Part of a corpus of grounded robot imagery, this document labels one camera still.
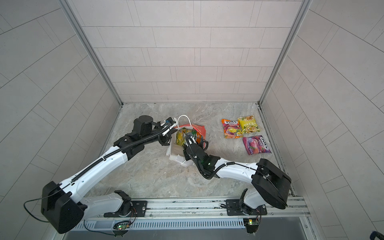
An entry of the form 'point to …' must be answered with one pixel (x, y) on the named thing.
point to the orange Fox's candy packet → (232, 129)
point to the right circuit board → (251, 224)
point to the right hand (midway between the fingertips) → (185, 144)
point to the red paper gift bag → (175, 150)
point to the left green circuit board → (122, 226)
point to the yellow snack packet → (248, 125)
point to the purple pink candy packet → (256, 145)
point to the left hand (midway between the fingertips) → (178, 127)
